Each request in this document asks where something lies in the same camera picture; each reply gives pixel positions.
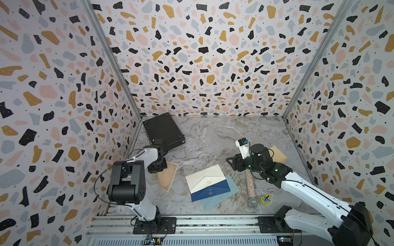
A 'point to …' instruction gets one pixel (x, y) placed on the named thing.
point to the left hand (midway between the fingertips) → (159, 169)
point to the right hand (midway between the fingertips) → (231, 158)
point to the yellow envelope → (276, 155)
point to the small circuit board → (150, 241)
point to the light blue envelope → (210, 203)
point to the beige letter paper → (165, 178)
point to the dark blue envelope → (217, 189)
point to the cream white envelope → (204, 178)
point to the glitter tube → (253, 201)
